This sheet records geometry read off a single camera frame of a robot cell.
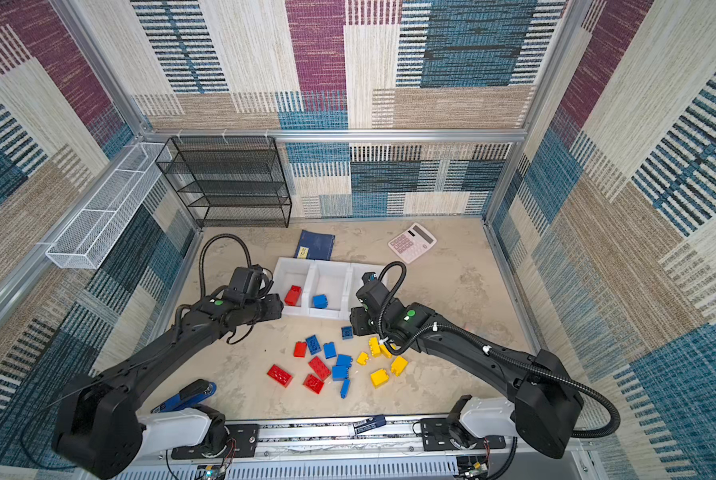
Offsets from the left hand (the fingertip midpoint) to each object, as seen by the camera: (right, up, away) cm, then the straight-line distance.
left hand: (276, 302), depth 85 cm
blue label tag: (+26, -28, -11) cm, 40 cm away
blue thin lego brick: (+20, -22, -6) cm, 30 cm away
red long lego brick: (+1, -20, -2) cm, 20 cm away
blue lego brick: (+11, -2, +11) cm, 16 cm away
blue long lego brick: (+10, -13, +3) cm, 17 cm away
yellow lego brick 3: (+29, -19, -4) cm, 35 cm away
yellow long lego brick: (+28, -13, +1) cm, 30 cm away
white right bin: (+22, +7, +13) cm, 27 cm away
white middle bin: (+13, +2, +14) cm, 19 cm away
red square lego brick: (+6, -14, +3) cm, 16 cm away
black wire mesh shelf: (-24, +39, +24) cm, 52 cm away
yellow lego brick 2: (+34, -17, -2) cm, 38 cm away
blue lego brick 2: (+19, -16, 0) cm, 25 cm away
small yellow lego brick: (+24, -16, 0) cm, 29 cm away
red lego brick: (+2, 0, +12) cm, 12 cm away
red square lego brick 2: (+11, -21, -4) cm, 24 cm away
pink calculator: (+43, +17, +26) cm, 53 cm away
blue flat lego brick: (+18, -19, -2) cm, 26 cm away
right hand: (+24, -4, -5) cm, 25 cm away
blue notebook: (+7, +16, +26) cm, 32 cm away
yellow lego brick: (+30, -13, -1) cm, 33 cm away
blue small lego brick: (+15, -14, +2) cm, 20 cm away
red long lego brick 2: (+13, -18, -2) cm, 23 cm away
